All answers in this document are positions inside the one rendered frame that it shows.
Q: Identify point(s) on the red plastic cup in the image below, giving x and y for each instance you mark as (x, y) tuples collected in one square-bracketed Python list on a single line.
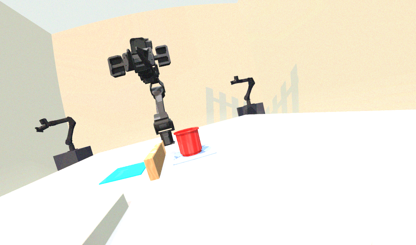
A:
[(188, 141)]

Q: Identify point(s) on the pale yellow flat bar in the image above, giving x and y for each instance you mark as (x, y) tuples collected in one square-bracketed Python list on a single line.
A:
[(154, 161)]

